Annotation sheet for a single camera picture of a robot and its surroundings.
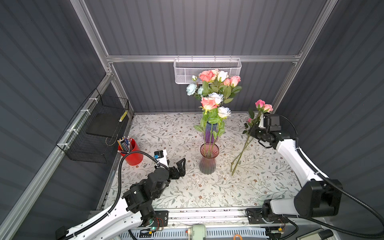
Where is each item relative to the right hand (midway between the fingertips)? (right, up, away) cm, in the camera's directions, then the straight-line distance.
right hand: (252, 130), depth 84 cm
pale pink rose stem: (+6, +12, 0) cm, 13 cm away
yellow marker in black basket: (-72, +7, -3) cm, 73 cm away
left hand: (-41, -15, -13) cm, 45 cm away
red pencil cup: (-71, -18, +7) cm, 73 cm away
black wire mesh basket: (-84, -3, -12) cm, 85 cm away
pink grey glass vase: (-25, -11, -6) cm, 28 cm away
